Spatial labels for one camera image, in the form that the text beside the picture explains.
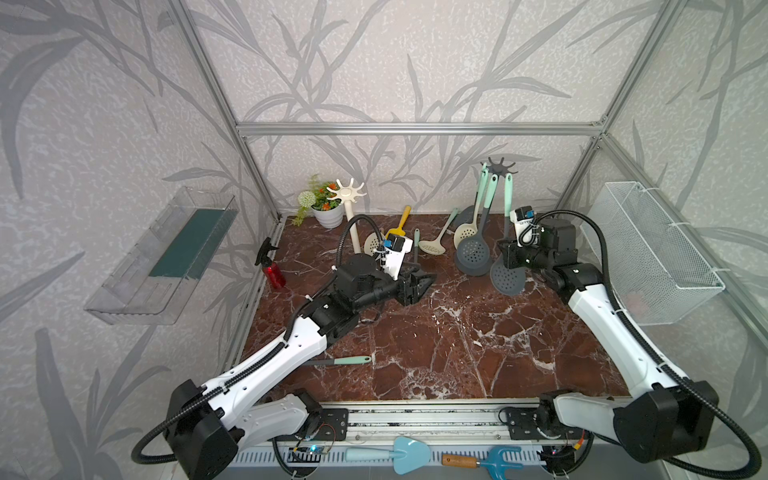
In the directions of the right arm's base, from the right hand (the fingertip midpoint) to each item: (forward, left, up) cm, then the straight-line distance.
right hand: (501, 239), depth 80 cm
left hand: (-14, +21, +4) cm, 25 cm away
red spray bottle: (+2, +69, -17) cm, 71 cm away
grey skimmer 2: (-9, -1, -6) cm, 12 cm away
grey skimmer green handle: (+7, +3, -9) cm, 12 cm away
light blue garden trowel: (-45, +25, -25) cm, 58 cm away
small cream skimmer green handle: (+17, +15, -24) cm, 33 cm away
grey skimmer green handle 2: (+5, +4, -14) cm, 15 cm away
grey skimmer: (+8, +23, -23) cm, 33 cm away
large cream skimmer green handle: (+12, +4, -10) cm, 16 cm away
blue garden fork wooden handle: (-47, +6, -24) cm, 53 cm away
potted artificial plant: (+25, +53, -13) cm, 60 cm away
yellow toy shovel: (+26, +28, -25) cm, 46 cm away
